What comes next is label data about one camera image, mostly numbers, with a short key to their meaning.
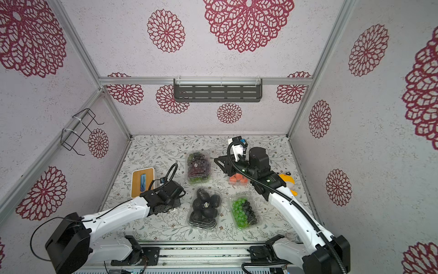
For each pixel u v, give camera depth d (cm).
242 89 95
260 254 74
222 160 71
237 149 62
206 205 80
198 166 95
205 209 80
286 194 49
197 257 75
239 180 95
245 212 81
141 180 94
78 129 79
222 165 67
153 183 74
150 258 74
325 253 38
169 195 65
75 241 40
